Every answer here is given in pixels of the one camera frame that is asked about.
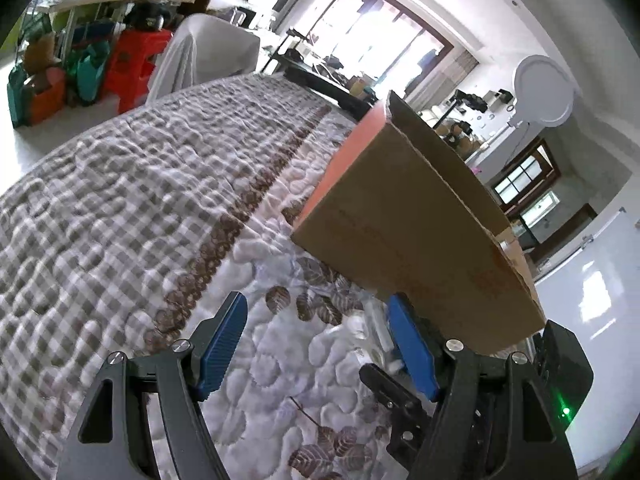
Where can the brown glass panel door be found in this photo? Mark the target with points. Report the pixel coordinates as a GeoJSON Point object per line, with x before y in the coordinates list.
{"type": "Point", "coordinates": [525, 175]}

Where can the clear plastic packet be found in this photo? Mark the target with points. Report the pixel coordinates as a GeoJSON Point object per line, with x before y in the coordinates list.
{"type": "Point", "coordinates": [372, 330]}

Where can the black bag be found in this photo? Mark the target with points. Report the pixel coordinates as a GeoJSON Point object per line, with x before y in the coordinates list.
{"type": "Point", "coordinates": [147, 17]}

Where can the brown cardboard box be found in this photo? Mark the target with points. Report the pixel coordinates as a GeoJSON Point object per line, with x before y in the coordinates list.
{"type": "Point", "coordinates": [400, 220]}

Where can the white covered chair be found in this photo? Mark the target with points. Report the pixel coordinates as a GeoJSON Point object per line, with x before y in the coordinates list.
{"type": "Point", "coordinates": [210, 50]}

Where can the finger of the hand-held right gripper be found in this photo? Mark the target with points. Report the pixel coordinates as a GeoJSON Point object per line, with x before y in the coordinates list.
{"type": "Point", "coordinates": [390, 390]}

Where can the red plastic stool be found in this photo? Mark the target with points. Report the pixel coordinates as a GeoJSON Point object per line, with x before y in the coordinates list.
{"type": "Point", "coordinates": [132, 70]}

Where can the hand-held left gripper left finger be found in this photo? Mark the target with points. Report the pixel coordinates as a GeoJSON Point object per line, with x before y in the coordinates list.
{"type": "Point", "coordinates": [225, 345]}

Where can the brown framed balcony window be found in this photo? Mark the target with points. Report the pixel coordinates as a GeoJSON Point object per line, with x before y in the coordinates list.
{"type": "Point", "coordinates": [380, 35]}

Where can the black table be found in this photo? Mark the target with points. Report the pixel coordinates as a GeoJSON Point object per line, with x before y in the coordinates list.
{"type": "Point", "coordinates": [325, 85]}

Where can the whiteboard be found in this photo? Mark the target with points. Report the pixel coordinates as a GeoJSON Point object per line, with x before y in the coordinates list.
{"type": "Point", "coordinates": [590, 285]}

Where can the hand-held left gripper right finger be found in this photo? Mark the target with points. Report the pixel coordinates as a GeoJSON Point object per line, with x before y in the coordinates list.
{"type": "Point", "coordinates": [412, 350]}

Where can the teal bag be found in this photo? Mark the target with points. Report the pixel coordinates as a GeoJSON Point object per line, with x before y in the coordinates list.
{"type": "Point", "coordinates": [15, 100]}

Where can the green bag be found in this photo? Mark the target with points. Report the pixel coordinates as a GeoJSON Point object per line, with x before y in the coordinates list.
{"type": "Point", "coordinates": [92, 77]}

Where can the orange plastic bin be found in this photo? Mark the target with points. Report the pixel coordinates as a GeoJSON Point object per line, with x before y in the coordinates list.
{"type": "Point", "coordinates": [47, 97]}

